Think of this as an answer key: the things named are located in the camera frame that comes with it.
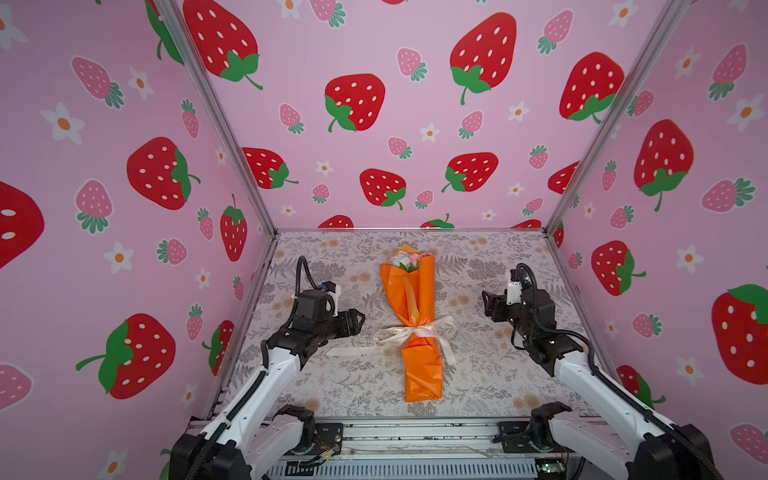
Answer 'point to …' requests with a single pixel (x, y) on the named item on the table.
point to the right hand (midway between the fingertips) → (493, 291)
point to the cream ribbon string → (443, 329)
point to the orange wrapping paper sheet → (412, 293)
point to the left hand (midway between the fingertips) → (356, 317)
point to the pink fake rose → (417, 257)
